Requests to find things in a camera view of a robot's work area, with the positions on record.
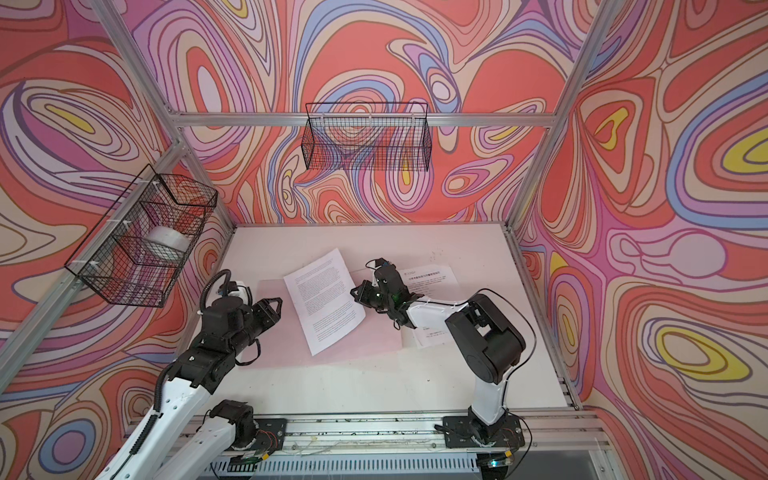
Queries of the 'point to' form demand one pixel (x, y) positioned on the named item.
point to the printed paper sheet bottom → (436, 284)
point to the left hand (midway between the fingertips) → (281, 301)
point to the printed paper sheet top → (323, 300)
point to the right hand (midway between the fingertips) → (351, 297)
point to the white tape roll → (167, 243)
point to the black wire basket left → (138, 246)
